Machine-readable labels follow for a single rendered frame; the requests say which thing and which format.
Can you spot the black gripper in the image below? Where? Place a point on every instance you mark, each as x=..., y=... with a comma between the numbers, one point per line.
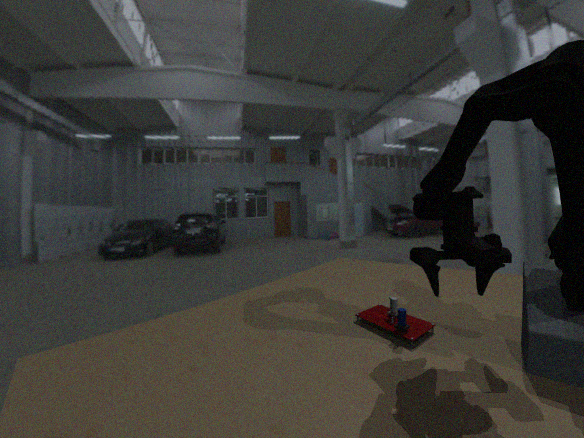
x=429, y=257

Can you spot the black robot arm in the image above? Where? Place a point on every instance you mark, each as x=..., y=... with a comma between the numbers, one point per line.
x=551, y=93

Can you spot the red circuit board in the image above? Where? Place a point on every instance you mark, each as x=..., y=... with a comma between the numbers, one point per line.
x=396, y=321

